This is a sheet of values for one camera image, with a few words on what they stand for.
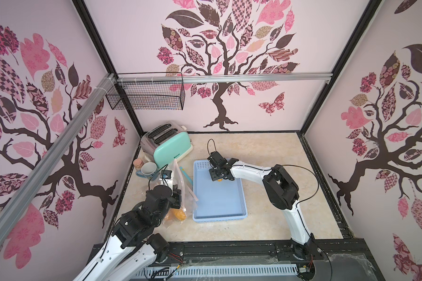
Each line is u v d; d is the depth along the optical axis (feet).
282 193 1.78
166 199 1.59
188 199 2.55
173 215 2.45
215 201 2.87
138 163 3.01
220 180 3.00
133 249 1.51
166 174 1.89
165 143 3.02
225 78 3.08
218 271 2.29
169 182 1.91
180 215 2.44
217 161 2.54
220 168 2.45
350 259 2.38
